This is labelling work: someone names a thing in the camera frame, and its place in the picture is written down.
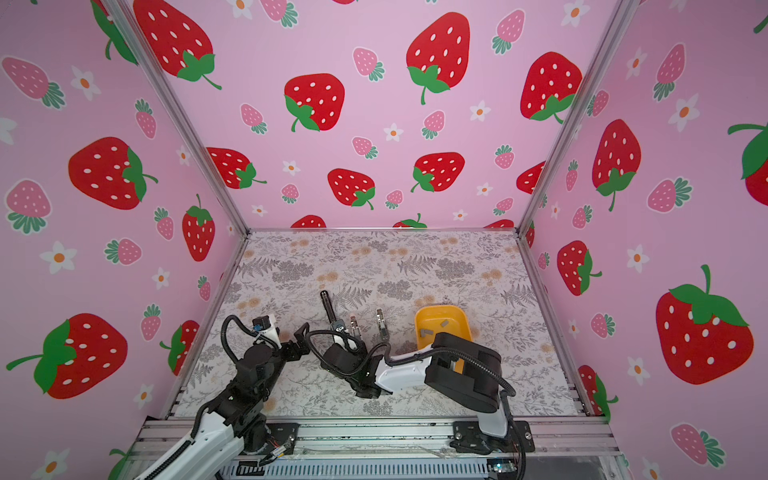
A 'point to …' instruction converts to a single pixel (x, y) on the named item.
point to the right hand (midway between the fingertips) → (336, 346)
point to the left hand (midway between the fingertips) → (294, 326)
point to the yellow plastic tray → (444, 319)
